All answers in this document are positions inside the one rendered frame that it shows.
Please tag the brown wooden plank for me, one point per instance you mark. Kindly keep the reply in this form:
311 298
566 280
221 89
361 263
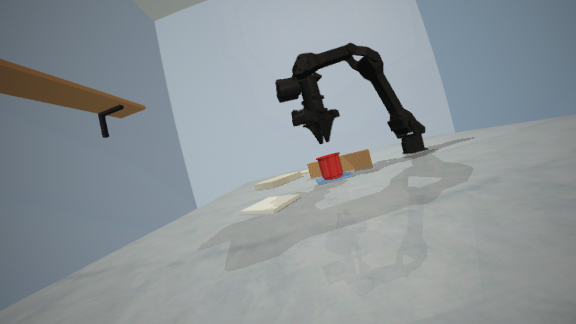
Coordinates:
351 161

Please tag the beige flat rectangular block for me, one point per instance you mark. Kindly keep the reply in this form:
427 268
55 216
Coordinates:
277 181

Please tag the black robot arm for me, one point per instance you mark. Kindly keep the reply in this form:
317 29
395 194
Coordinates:
370 67

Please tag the red translucent cup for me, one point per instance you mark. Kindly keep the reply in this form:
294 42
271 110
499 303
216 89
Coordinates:
330 166

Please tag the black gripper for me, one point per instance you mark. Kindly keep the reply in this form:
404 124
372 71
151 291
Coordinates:
317 118

